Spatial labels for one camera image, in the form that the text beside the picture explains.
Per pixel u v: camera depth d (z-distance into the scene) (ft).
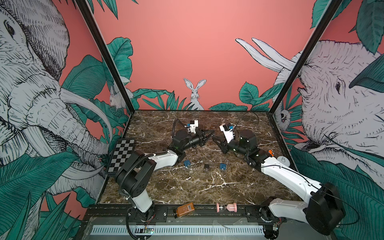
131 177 1.50
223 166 2.97
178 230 2.30
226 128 2.17
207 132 2.55
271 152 3.13
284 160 2.89
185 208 2.39
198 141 2.40
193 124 2.58
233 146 2.24
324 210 1.34
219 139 2.35
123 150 3.07
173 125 3.65
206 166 2.97
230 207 2.45
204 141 2.45
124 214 2.40
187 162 3.03
